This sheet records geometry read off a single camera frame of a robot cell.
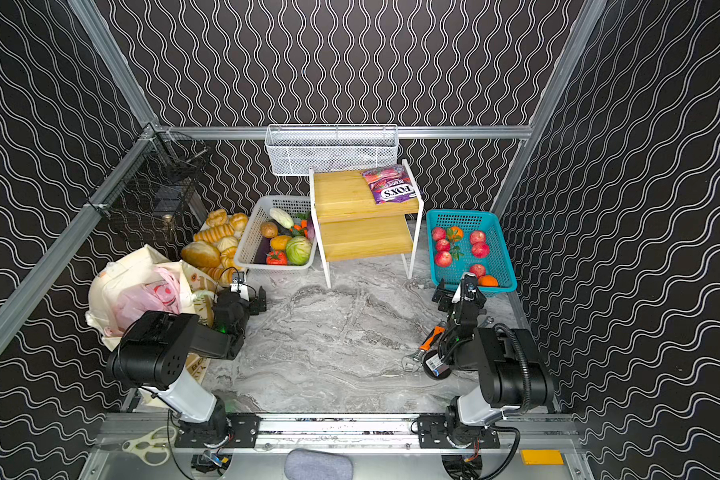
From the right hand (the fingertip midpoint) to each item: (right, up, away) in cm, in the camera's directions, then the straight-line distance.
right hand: (464, 284), depth 89 cm
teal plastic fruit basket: (+10, +14, +24) cm, 29 cm away
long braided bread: (-86, +17, +24) cm, 91 cm away
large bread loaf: (-86, +9, +14) cm, 88 cm away
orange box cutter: (-9, -16, +1) cm, 18 cm away
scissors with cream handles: (-81, -38, -16) cm, 91 cm away
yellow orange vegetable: (-60, +13, +17) cm, 64 cm away
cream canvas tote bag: (-72, -1, -16) cm, 73 cm away
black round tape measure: (-10, -23, -6) cm, 26 cm away
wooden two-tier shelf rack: (-29, +19, -11) cm, 37 cm away
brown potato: (-64, +18, +18) cm, 69 cm away
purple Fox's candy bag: (-23, +28, -9) cm, 37 cm away
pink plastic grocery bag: (-83, -1, -12) cm, 84 cm away
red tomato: (-60, +8, +12) cm, 61 cm away
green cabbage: (-52, +10, +11) cm, 54 cm away
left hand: (-65, -2, +5) cm, 65 cm away
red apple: (+12, +10, +17) cm, 23 cm away
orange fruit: (+8, 0, +4) cm, 9 cm away
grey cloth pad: (-44, -39, -21) cm, 62 cm away
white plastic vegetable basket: (-61, +18, +23) cm, 68 cm away
